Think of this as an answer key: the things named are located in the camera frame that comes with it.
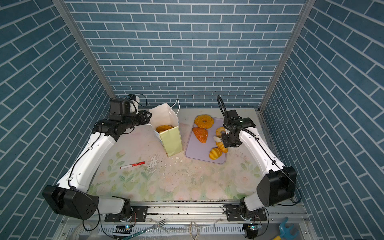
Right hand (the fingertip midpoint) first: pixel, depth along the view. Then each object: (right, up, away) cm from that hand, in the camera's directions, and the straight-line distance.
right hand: (228, 140), depth 82 cm
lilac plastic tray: (-18, -8, +18) cm, 26 cm away
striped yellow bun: (-6, -9, +10) cm, 15 cm away
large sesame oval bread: (-40, +6, +17) cm, 44 cm away
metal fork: (-35, -39, -11) cm, 53 cm away
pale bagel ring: (-3, +4, +24) cm, 24 cm away
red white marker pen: (-57, -16, +7) cm, 60 cm away
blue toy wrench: (+25, -41, -14) cm, 50 cm away
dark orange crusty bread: (-15, +2, +20) cm, 25 cm away
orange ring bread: (-12, +11, +27) cm, 32 cm away
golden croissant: (-3, -5, +12) cm, 13 cm away
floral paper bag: (-38, +11, +14) cm, 42 cm away
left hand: (-42, +15, -6) cm, 44 cm away
